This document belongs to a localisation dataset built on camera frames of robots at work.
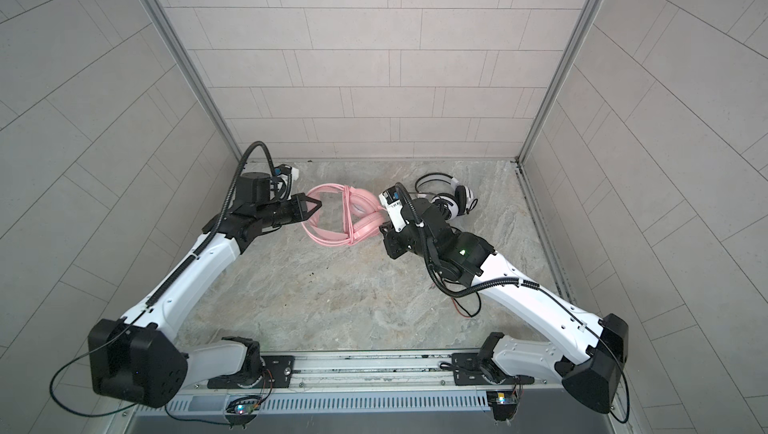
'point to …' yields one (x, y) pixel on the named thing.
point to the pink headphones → (362, 216)
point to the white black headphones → (461, 202)
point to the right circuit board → (504, 404)
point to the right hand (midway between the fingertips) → (380, 229)
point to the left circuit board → (243, 407)
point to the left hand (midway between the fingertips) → (326, 199)
